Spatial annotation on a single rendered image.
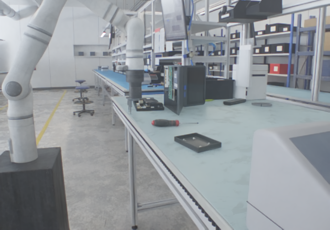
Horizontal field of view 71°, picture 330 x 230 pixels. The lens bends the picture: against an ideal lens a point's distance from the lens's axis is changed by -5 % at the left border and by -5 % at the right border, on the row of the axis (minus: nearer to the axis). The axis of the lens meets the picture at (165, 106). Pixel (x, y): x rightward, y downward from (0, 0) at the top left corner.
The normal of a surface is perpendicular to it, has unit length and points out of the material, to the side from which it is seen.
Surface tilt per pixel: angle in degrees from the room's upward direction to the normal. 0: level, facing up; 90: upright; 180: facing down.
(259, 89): 90
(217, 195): 0
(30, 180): 90
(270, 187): 90
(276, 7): 90
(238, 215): 0
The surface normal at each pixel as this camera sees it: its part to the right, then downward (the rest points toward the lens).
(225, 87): 0.32, 0.17
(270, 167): -0.93, 0.07
